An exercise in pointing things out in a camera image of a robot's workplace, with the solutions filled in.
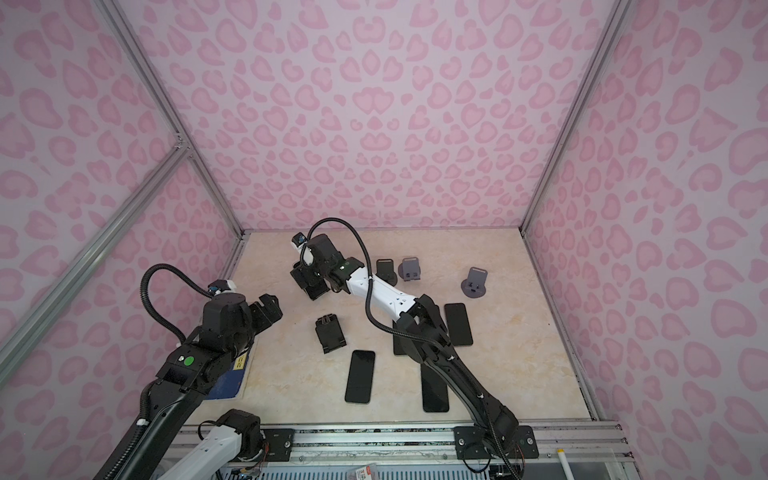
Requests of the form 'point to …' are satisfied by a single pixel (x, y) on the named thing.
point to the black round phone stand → (385, 270)
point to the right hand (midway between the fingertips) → (305, 260)
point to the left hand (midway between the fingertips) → (265, 301)
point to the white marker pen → (565, 464)
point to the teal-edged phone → (360, 377)
